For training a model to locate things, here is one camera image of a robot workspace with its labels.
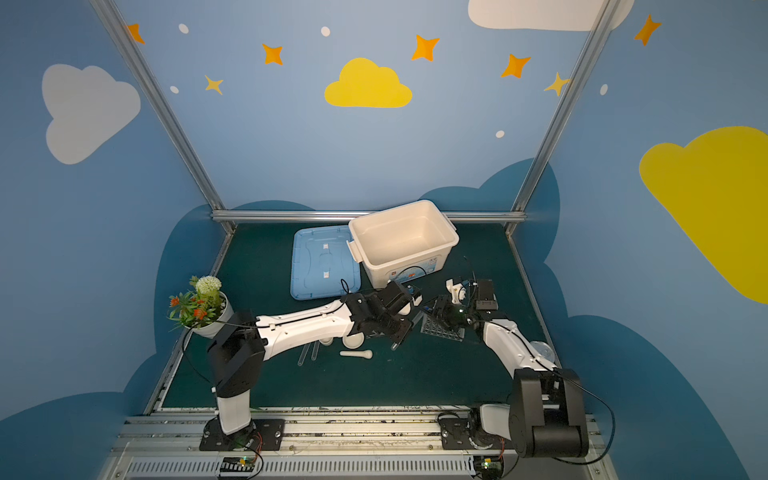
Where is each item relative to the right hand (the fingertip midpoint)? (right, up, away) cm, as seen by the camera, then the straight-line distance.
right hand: (426, 307), depth 86 cm
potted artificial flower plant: (-62, +1, -6) cm, 62 cm away
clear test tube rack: (+2, -7, +7) cm, 10 cm away
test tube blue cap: (-9, -9, -4) cm, 14 cm away
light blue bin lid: (-36, +12, +24) cm, 45 cm away
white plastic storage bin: (-5, +21, +32) cm, 38 cm away
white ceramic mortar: (-22, -10, +3) cm, 24 cm away
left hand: (-5, -5, -3) cm, 7 cm away
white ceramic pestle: (-17, -14, +1) cm, 22 cm away
